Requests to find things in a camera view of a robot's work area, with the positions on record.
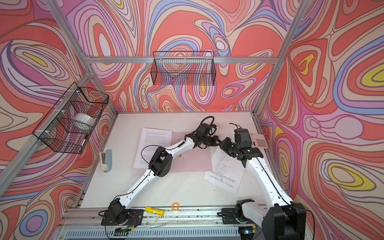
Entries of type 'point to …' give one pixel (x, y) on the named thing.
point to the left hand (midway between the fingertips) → (224, 142)
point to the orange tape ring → (173, 205)
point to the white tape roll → (84, 119)
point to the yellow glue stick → (152, 210)
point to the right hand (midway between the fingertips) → (221, 147)
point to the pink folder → (196, 160)
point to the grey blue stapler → (106, 161)
